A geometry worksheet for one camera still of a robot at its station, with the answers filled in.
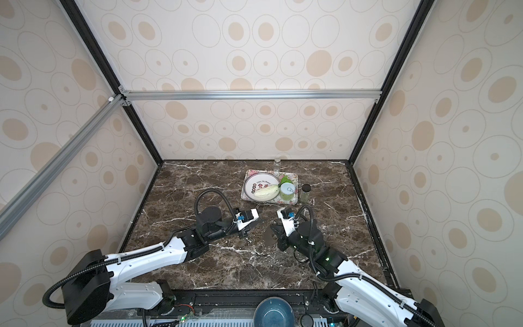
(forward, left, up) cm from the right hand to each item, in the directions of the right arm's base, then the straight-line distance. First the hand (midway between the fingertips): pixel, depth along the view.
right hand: (279, 224), depth 77 cm
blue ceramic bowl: (-26, +1, -15) cm, 30 cm away
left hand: (-2, +5, +8) cm, 10 cm away
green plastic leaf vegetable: (+28, -3, -7) cm, 30 cm away
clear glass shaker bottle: (+42, +2, -10) cm, 44 cm away
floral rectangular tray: (+22, +1, -16) cm, 27 cm away
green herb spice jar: (+22, -12, -12) cm, 28 cm away
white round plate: (+33, +11, -14) cm, 38 cm away
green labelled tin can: (+24, -3, -10) cm, 26 cm away
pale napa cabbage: (+23, +6, -11) cm, 27 cm away
